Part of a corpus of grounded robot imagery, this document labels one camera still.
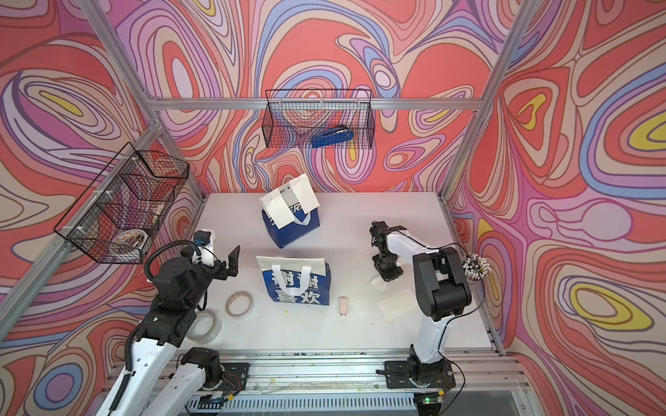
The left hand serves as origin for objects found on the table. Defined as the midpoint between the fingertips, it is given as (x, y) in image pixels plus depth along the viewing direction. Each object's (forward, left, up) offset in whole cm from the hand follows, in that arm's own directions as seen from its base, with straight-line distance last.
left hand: (223, 244), depth 72 cm
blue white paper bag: (-5, -20, -12) cm, 24 cm away
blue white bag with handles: (+20, -20, -15) cm, 32 cm away
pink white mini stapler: (-9, -34, -23) cm, 42 cm away
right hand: (+2, -49, -25) cm, 55 cm away
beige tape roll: (-7, +1, -26) cm, 27 cm away
